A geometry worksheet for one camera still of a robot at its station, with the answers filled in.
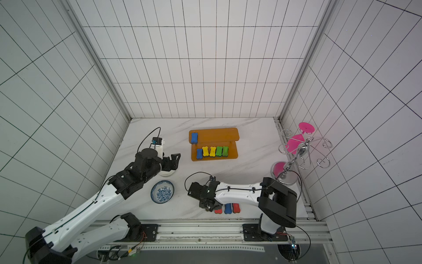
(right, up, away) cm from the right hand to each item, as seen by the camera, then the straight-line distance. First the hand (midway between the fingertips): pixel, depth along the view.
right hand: (202, 207), depth 80 cm
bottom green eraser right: (+13, +26, +18) cm, 34 cm away
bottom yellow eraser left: (+1, +25, +17) cm, 31 cm away
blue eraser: (-5, +35, +9) cm, 36 cm away
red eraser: (+8, -1, -2) cm, 8 cm away
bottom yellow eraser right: (+5, +24, +17) cm, 30 cm away
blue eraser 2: (+13, 0, -2) cm, 13 cm away
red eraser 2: (+17, 0, -1) cm, 17 cm away
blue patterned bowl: (-22, +6, +5) cm, 23 cm away
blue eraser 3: (-3, +25, +18) cm, 31 cm away
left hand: (-15, +26, -4) cm, 30 cm away
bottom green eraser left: (+9, +26, +18) cm, 33 cm away
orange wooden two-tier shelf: (+6, +30, +20) cm, 37 cm away
